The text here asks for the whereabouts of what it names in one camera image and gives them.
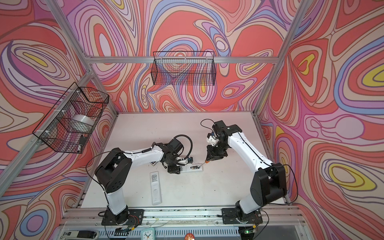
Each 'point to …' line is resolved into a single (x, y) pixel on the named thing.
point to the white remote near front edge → (155, 188)
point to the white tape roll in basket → (82, 123)
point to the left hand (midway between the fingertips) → (180, 166)
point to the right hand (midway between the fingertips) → (211, 162)
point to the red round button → (189, 236)
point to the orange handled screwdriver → (206, 162)
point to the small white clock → (149, 233)
